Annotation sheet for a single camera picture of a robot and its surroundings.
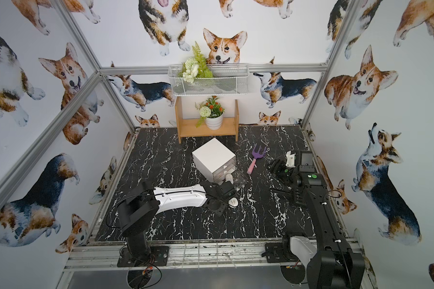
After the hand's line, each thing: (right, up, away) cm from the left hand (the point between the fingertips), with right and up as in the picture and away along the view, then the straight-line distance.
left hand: (219, 202), depth 87 cm
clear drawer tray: (+11, +9, +10) cm, 18 cm away
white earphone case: (+7, 0, 0) cm, 7 cm away
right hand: (+25, +19, -9) cm, 33 cm away
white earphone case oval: (+5, +11, +7) cm, 14 cm away
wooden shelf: (-21, +38, +23) cm, 50 cm away
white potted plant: (-4, +46, +14) cm, 48 cm away
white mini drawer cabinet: (-2, +21, +1) cm, 21 cm away
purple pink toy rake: (+21, +22, +21) cm, 37 cm away
